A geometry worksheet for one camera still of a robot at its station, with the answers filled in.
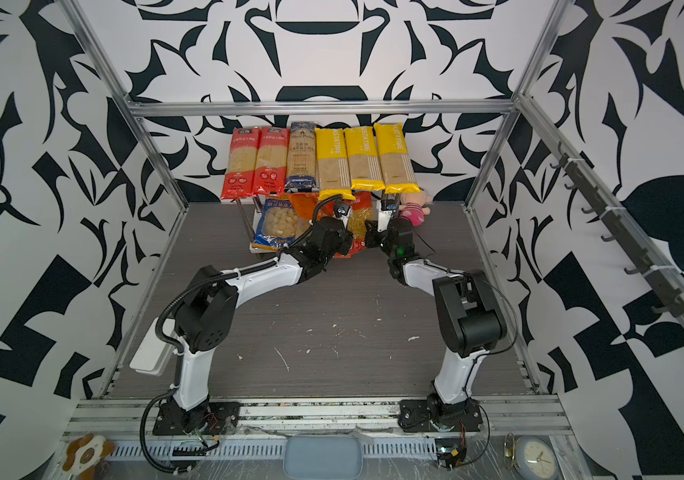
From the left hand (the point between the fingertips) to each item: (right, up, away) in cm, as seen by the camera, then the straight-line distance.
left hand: (348, 219), depth 90 cm
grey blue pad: (-6, -54, -22) cm, 59 cm away
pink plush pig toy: (+24, +6, +21) cm, 33 cm away
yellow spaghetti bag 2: (+4, +14, -10) cm, 17 cm away
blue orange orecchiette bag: (-23, -1, +10) cm, 25 cm away
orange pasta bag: (-15, +6, +11) cm, 19 cm away
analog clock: (+41, -53, -23) cm, 71 cm away
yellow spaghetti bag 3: (+12, +12, -12) cm, 21 cm away
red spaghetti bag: (-20, +14, -10) cm, 27 cm away
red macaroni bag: (+4, +2, +4) cm, 6 cm away
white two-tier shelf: (+11, +5, -8) cm, 14 cm away
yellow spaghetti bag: (-4, +10, -13) cm, 17 cm away
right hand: (+6, +1, +3) cm, 7 cm away
